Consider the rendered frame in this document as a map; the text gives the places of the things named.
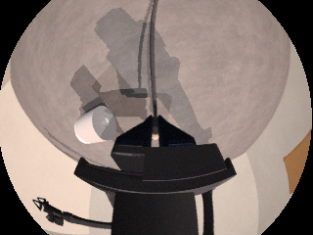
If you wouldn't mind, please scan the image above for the cable plug with cream tip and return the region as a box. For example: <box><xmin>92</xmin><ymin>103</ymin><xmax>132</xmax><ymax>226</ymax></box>
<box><xmin>152</xmin><ymin>117</ymin><xmax>158</xmax><ymax>140</ymax></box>

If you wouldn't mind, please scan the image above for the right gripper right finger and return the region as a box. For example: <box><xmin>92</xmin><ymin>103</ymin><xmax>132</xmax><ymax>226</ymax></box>
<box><xmin>158</xmin><ymin>115</ymin><xmax>197</xmax><ymax>147</ymax></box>

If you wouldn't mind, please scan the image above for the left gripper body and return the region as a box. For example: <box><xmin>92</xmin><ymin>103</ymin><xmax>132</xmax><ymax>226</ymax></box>
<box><xmin>41</xmin><ymin>201</ymin><xmax>54</xmax><ymax>214</ymax></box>

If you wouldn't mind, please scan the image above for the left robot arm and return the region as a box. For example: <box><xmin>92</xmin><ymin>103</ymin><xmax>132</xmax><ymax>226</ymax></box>
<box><xmin>46</xmin><ymin>192</ymin><xmax>115</xmax><ymax>229</ymax></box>

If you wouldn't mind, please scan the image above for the dark grey cable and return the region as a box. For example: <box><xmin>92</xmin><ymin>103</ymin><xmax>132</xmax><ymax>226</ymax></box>
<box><xmin>150</xmin><ymin>0</ymin><xmax>158</xmax><ymax>120</ymax></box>

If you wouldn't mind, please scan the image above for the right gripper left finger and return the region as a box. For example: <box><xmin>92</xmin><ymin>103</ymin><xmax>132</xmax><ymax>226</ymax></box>
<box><xmin>114</xmin><ymin>115</ymin><xmax>153</xmax><ymax>147</ymax></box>

